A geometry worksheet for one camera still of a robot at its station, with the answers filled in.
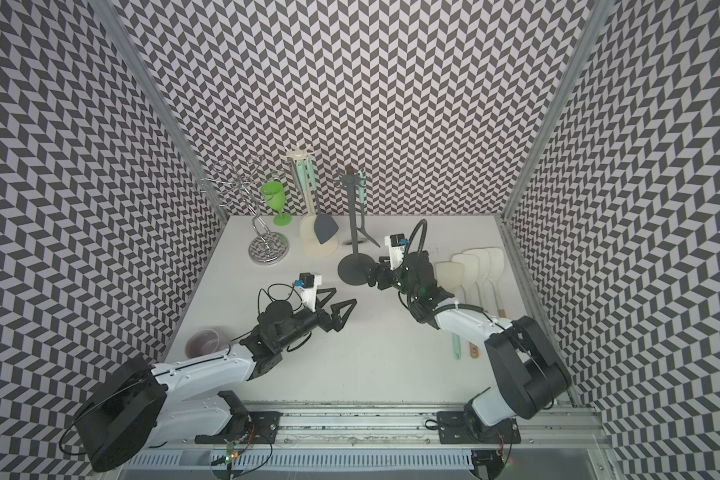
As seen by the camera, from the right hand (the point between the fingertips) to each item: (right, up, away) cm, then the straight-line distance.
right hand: (371, 266), depth 84 cm
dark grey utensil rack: (-6, -2, +18) cm, 19 cm away
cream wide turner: (-21, +13, +12) cm, 27 cm away
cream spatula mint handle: (+25, -23, 0) cm, 34 cm away
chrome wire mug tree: (-39, +5, +24) cm, 46 cm away
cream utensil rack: (-21, +4, +24) cm, 32 cm away
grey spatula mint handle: (-16, +12, +17) cm, 27 cm away
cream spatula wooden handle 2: (+33, 0, +15) cm, 36 cm away
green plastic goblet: (-33, +24, +17) cm, 44 cm away
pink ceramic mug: (-45, -20, -5) cm, 50 cm away
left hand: (-7, -8, -6) cm, 12 cm away
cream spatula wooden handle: (+42, +1, +15) cm, 45 cm away
